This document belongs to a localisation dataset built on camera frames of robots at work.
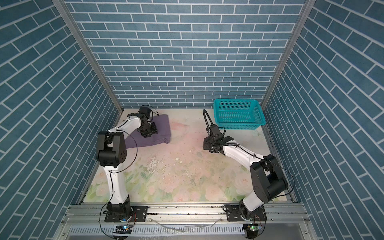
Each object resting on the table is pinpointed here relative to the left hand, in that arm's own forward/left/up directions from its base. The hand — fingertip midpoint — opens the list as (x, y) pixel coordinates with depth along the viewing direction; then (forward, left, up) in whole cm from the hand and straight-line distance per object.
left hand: (155, 131), depth 102 cm
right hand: (-12, -33, +6) cm, 36 cm away
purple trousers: (+10, -3, -3) cm, 11 cm away
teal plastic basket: (+20, -63, -3) cm, 66 cm away
